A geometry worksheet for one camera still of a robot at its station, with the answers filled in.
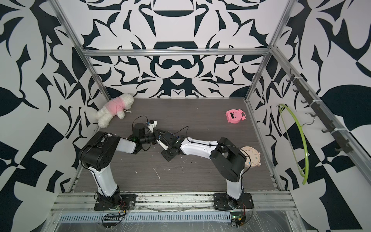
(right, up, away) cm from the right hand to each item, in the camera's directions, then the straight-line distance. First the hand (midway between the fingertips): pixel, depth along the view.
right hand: (166, 151), depth 88 cm
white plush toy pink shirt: (-37, +29, +16) cm, 49 cm away
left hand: (+1, +11, +4) cm, 12 cm away
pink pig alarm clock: (+47, +21, +17) cm, 54 cm away
